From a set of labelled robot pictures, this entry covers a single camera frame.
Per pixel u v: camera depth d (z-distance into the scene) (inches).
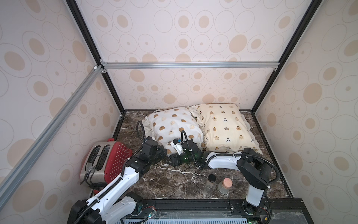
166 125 37.4
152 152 24.5
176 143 30.3
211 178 29.3
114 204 21.8
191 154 26.0
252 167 18.9
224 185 28.7
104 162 28.0
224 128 37.2
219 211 28.7
